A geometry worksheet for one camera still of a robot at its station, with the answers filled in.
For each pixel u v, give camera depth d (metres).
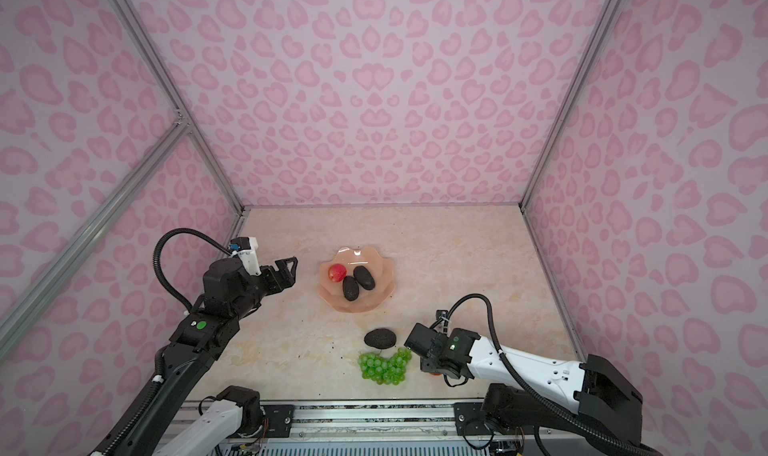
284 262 0.68
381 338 0.82
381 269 0.98
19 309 0.51
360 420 0.75
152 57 0.79
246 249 0.65
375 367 0.77
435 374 0.80
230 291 0.54
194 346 0.49
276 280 0.65
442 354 0.58
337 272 0.95
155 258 0.50
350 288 0.93
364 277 0.97
